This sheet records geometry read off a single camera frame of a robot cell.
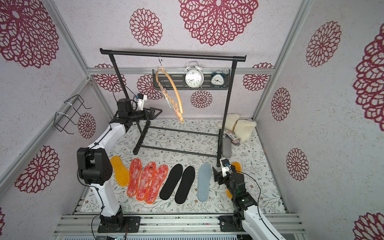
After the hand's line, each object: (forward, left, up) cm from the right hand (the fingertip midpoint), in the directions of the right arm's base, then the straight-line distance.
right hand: (219, 164), depth 83 cm
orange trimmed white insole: (-6, +36, -9) cm, 37 cm away
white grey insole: (-1, +8, -11) cm, 14 cm away
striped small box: (+28, -10, -8) cm, 31 cm away
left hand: (+25, +36, +17) cm, 47 cm away
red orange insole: (-4, +50, -9) cm, 51 cm away
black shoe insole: (-3, +27, -10) cm, 29 cm away
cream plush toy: (+30, -18, -3) cm, 35 cm away
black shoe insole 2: (-9, +19, -10) cm, 23 cm away
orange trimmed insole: (0, +43, -9) cm, 44 cm away
